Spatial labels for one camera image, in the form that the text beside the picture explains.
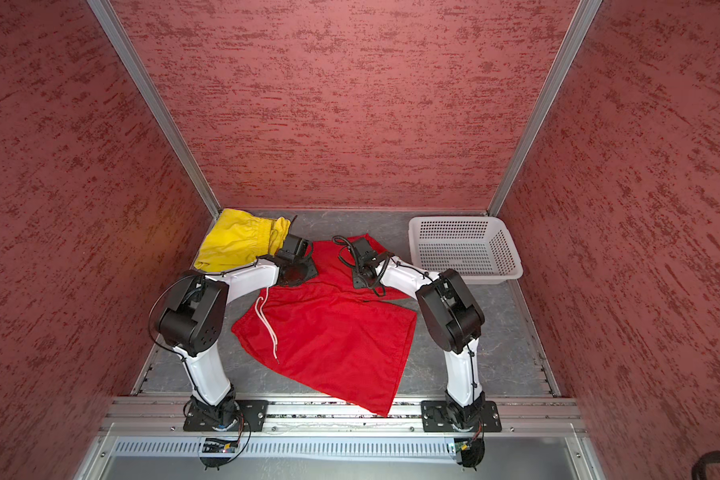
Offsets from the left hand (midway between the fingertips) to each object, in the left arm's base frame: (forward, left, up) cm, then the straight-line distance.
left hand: (313, 274), depth 98 cm
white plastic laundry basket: (+14, -61, -3) cm, 63 cm away
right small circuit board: (-48, -45, -4) cm, 66 cm away
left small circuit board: (-47, +19, -6) cm, 51 cm away
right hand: (-3, -17, 0) cm, 17 cm away
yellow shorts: (+16, +30, 0) cm, 34 cm away
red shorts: (-19, -7, -2) cm, 20 cm away
